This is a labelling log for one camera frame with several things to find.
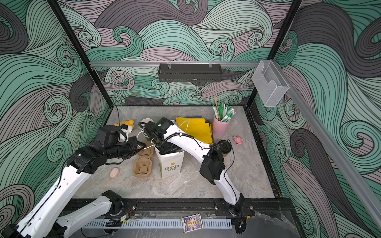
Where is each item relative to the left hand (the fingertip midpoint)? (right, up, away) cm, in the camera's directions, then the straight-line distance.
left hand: (147, 144), depth 67 cm
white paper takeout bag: (+10, -11, +5) cm, 16 cm away
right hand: (+9, -7, +11) cm, 16 cm away
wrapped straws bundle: (+41, +16, +28) cm, 52 cm away
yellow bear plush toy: (-21, +8, +33) cm, 40 cm away
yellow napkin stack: (+26, +5, +37) cm, 46 cm away
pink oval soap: (-24, -19, +16) cm, 34 cm away
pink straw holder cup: (+41, +4, +33) cm, 53 cm away
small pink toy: (+52, -3, +29) cm, 60 cm away
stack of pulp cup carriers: (-8, -16, +19) cm, 26 cm away
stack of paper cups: (-2, +9, -1) cm, 10 cm away
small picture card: (+21, -37, +1) cm, 43 cm away
